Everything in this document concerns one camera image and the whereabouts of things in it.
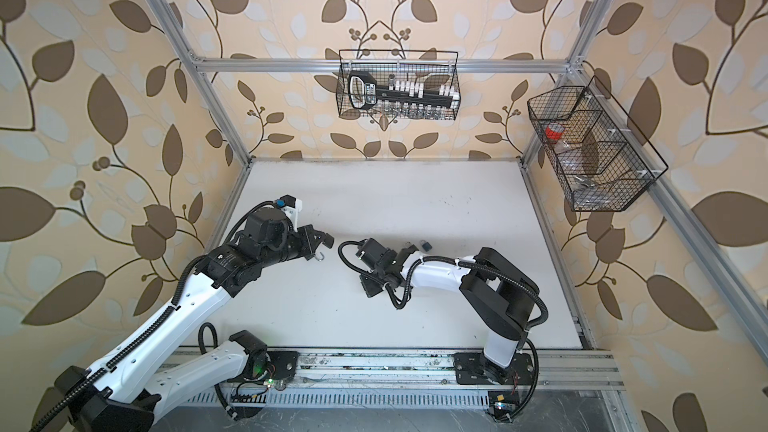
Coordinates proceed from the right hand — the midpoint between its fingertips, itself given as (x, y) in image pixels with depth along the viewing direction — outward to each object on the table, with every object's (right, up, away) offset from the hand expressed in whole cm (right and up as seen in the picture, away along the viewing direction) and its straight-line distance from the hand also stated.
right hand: (369, 285), depth 87 cm
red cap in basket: (+55, +46, 0) cm, 71 cm away
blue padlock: (+18, +10, +10) cm, 23 cm away
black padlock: (+12, +9, +10) cm, 18 cm away
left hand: (-9, +17, -13) cm, 24 cm away
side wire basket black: (+59, +36, -13) cm, 71 cm away
